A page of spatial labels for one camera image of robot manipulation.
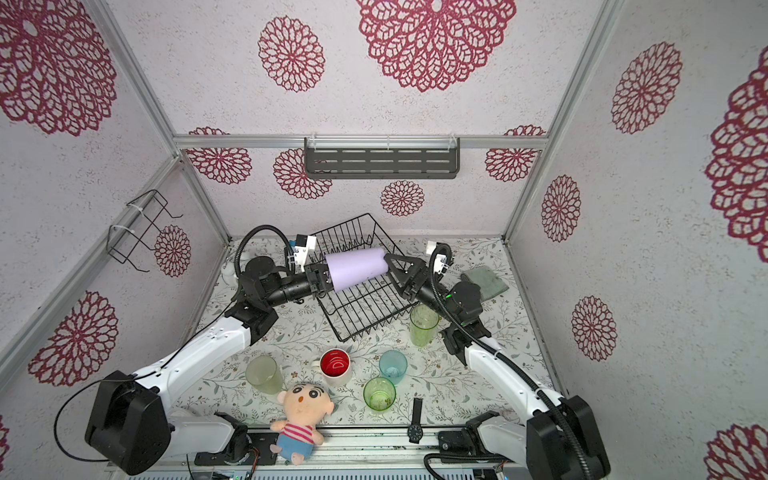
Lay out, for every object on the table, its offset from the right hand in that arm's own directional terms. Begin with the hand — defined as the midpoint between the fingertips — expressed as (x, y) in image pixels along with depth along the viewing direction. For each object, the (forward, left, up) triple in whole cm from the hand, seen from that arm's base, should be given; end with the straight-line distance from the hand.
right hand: (385, 263), depth 65 cm
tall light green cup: (+4, -11, -32) cm, 34 cm away
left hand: (+1, +9, -5) cm, 10 cm away
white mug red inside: (-10, +15, -35) cm, 39 cm away
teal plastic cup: (-8, -2, -36) cm, 37 cm away
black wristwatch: (-25, -8, -36) cm, 45 cm away
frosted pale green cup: (-12, +36, -37) cm, 53 cm away
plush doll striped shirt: (-22, +19, -28) cm, 41 cm away
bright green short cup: (-16, +2, -37) cm, 40 cm away
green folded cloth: (+25, -34, -36) cm, 55 cm away
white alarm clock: (+16, +53, -27) cm, 62 cm away
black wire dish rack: (+12, +7, -35) cm, 38 cm away
